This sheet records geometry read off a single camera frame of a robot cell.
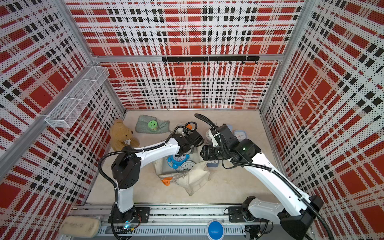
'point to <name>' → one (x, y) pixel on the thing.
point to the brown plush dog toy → (121, 136)
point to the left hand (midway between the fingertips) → (186, 147)
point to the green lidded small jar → (152, 125)
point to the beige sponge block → (80, 227)
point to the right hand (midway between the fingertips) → (209, 154)
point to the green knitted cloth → (141, 126)
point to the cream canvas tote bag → (190, 181)
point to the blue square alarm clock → (213, 163)
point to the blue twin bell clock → (175, 161)
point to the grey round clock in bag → (187, 166)
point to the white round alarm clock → (208, 138)
